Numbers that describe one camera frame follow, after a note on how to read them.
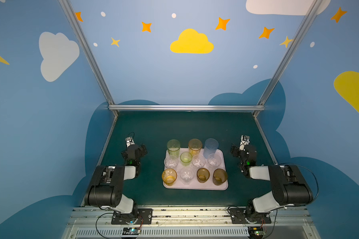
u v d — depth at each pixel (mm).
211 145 925
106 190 436
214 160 892
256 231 711
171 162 906
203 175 866
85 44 806
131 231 706
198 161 885
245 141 804
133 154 716
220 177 856
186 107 1238
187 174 882
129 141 799
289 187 454
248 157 718
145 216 750
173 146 865
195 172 824
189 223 733
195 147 922
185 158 932
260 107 1183
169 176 866
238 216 745
